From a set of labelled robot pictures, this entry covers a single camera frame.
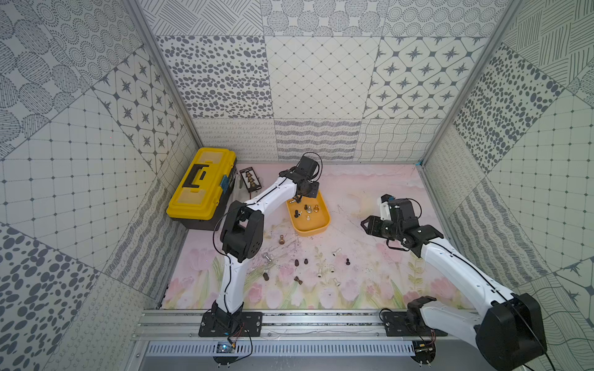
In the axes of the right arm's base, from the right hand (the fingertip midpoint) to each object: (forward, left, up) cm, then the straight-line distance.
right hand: (366, 226), depth 84 cm
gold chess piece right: (+14, +18, -10) cm, 25 cm away
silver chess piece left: (-7, +38, -10) cm, 40 cm away
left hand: (+20, +20, 0) cm, 28 cm away
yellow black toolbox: (+7, +63, +6) cm, 64 cm away
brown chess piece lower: (-16, +25, -13) cm, 32 cm away
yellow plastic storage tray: (+11, +21, -10) cm, 25 cm away
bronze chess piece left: (-1, +33, -11) cm, 35 cm away
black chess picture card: (+30, +51, -8) cm, 60 cm away
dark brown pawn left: (-15, +37, -9) cm, 41 cm away
